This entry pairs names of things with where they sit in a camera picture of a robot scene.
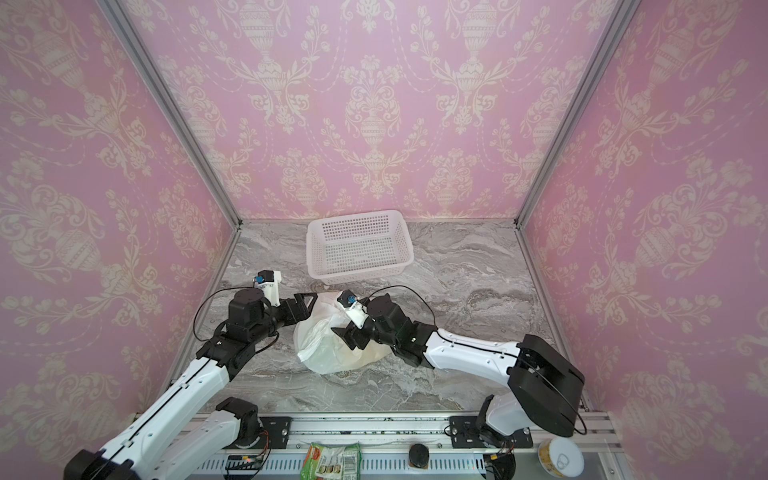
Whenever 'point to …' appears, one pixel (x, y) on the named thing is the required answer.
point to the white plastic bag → (326, 350)
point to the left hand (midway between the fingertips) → (308, 299)
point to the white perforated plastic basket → (357, 247)
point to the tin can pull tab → (560, 457)
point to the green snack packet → (332, 462)
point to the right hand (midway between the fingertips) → (344, 315)
